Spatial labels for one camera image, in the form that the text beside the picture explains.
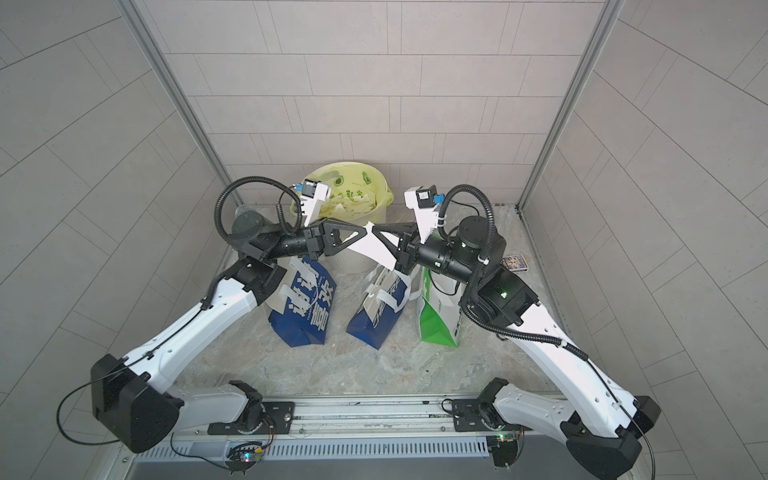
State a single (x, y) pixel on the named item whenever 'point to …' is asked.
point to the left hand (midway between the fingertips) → (364, 242)
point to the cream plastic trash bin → (350, 261)
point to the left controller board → (242, 457)
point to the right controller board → (504, 453)
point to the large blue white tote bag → (305, 303)
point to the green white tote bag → (439, 311)
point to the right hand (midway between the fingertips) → (374, 235)
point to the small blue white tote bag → (387, 293)
